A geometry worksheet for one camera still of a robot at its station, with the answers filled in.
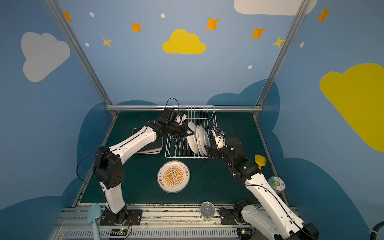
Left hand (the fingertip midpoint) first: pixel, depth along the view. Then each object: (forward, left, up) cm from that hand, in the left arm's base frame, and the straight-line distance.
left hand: (194, 131), depth 83 cm
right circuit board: (-45, -26, -25) cm, 58 cm away
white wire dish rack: (+32, -7, -20) cm, 38 cm away
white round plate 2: (-3, +1, -3) cm, 5 cm away
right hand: (-8, -11, +3) cm, 14 cm away
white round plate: (-18, +12, -22) cm, 31 cm away
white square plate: (-3, +24, -19) cm, 30 cm away
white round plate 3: (-2, -4, -5) cm, 7 cm away
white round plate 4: (0, -8, -8) cm, 11 cm away
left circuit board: (-46, +37, -25) cm, 63 cm away
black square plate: (-17, +16, +12) cm, 27 cm away
